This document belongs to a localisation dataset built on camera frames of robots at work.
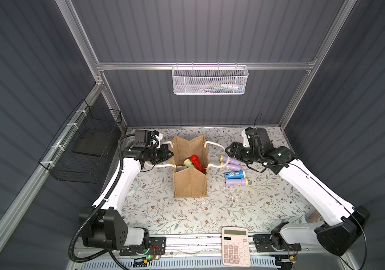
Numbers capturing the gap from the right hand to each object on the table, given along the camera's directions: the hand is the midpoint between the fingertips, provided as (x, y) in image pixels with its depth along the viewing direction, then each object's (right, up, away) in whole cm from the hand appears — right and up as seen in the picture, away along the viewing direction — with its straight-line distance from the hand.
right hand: (231, 151), depth 74 cm
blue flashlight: (+6, -14, +20) cm, 25 cm away
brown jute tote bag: (-19, -16, +8) cm, 26 cm away
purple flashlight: (+5, -10, +22) cm, 24 cm away
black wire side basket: (-67, 0, 0) cm, 67 cm away
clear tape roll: (-49, -21, +14) cm, 55 cm away
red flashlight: (-16, -7, +18) cm, 25 cm away
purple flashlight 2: (+7, -18, +18) cm, 26 cm away
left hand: (-26, -2, +5) cm, 26 cm away
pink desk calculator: (+1, -42, -2) cm, 42 cm away
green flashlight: (-21, -8, +20) cm, 30 cm away
